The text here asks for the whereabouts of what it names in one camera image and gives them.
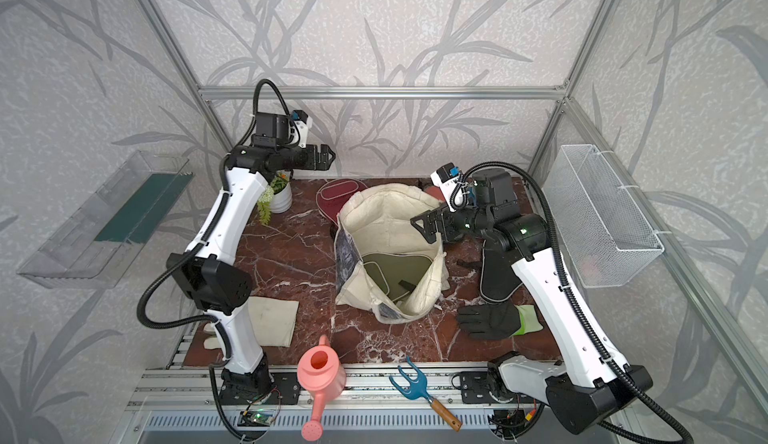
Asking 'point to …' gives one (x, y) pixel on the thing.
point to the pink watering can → (322, 373)
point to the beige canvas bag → (377, 220)
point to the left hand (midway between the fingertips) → (322, 154)
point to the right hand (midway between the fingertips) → (427, 211)
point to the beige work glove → (274, 320)
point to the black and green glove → (498, 321)
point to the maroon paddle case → (333, 195)
